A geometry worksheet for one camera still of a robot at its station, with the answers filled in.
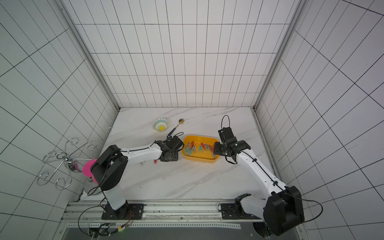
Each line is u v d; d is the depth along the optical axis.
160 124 1.07
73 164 0.63
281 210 0.39
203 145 0.97
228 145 0.59
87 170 0.60
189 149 0.93
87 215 0.73
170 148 0.68
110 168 0.48
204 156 0.92
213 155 0.76
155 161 0.90
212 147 0.95
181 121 1.10
